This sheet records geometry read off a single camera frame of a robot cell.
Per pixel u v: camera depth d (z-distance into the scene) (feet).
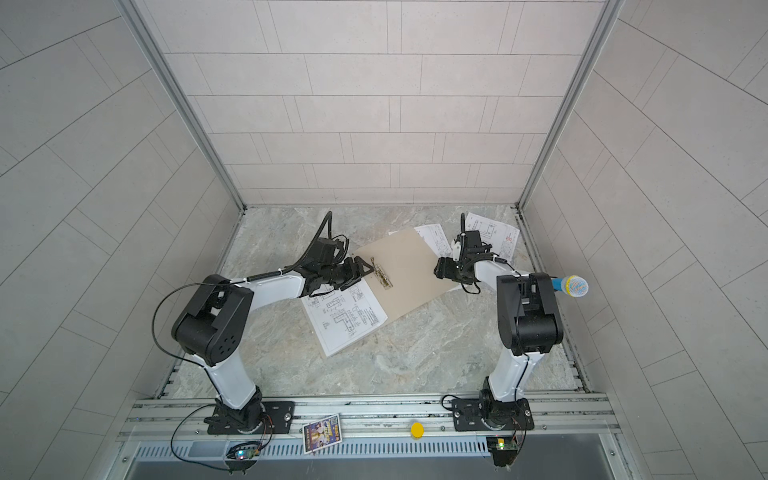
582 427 2.32
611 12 2.32
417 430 2.15
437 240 3.49
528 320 1.58
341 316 2.91
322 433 2.23
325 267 2.47
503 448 2.23
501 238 3.54
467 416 2.33
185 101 2.84
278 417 2.32
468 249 2.53
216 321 1.55
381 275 3.17
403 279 3.13
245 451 2.11
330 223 2.66
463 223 2.67
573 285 2.22
